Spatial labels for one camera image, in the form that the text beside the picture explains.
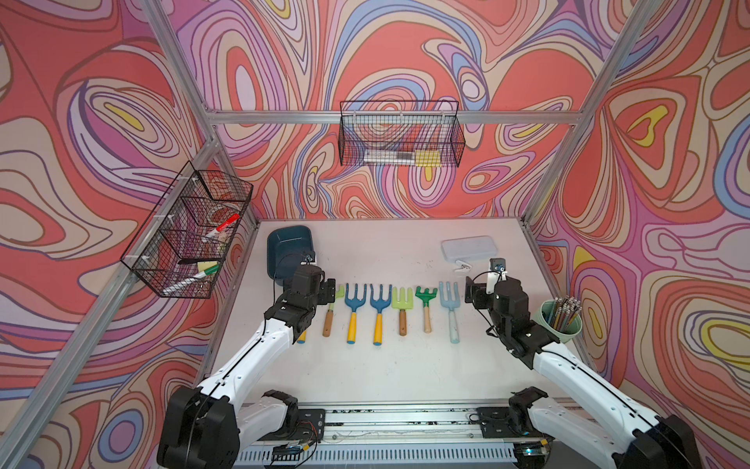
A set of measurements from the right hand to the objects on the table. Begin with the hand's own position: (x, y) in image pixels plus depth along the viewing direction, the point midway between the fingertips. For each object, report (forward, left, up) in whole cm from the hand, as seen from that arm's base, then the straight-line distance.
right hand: (485, 284), depth 82 cm
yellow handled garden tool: (-8, +55, -14) cm, 57 cm away
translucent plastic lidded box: (+25, -4, -14) cm, 29 cm away
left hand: (+4, +49, 0) cm, 49 cm away
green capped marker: (-3, +80, +11) cm, 80 cm away
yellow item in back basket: (+36, +13, +19) cm, 43 cm away
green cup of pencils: (-10, -18, -2) cm, 21 cm away
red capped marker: (+12, +70, +17) cm, 73 cm away
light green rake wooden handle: (-2, +47, -14) cm, 49 cm away
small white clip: (+17, -1, -14) cm, 22 cm away
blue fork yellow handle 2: (+3, +30, -15) cm, 34 cm away
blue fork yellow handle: (+4, +39, -15) cm, 42 cm away
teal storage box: (+27, +65, -12) cm, 71 cm away
